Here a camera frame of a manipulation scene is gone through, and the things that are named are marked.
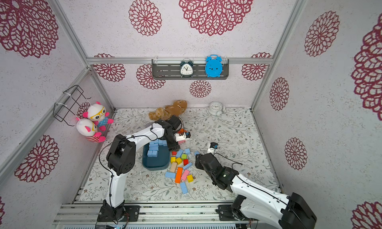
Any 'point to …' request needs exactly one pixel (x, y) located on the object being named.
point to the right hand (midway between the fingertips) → (196, 155)
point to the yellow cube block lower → (178, 160)
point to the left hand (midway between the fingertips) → (174, 144)
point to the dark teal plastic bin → (161, 162)
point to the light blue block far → (184, 188)
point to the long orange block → (178, 175)
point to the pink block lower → (185, 174)
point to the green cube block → (184, 156)
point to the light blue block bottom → (187, 151)
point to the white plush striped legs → (89, 129)
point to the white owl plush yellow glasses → (96, 112)
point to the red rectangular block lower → (173, 153)
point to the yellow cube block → (172, 159)
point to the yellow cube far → (190, 178)
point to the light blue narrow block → (187, 166)
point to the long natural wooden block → (173, 167)
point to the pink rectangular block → (181, 142)
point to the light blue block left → (170, 174)
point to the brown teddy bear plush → (177, 107)
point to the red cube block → (185, 162)
